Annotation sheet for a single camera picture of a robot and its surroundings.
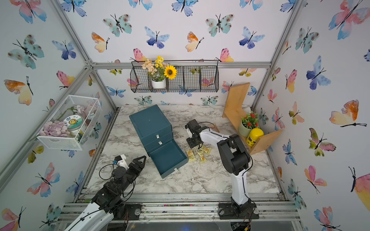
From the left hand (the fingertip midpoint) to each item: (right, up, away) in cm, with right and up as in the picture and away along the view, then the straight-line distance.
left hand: (146, 158), depth 80 cm
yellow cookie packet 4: (+29, +1, +12) cm, 31 cm away
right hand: (+26, +8, +18) cm, 33 cm away
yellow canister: (+60, +12, +3) cm, 62 cm away
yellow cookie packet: (+24, -1, +11) cm, 27 cm away
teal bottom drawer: (+10, -3, +14) cm, 17 cm away
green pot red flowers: (+59, +20, +6) cm, 62 cm away
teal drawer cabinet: (+4, +16, 0) cm, 17 cm away
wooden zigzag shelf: (+55, +27, +27) cm, 67 cm away
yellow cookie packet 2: (+31, -2, +11) cm, 33 cm away
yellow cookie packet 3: (+35, +2, +15) cm, 38 cm away
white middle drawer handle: (+6, +8, +7) cm, 12 cm away
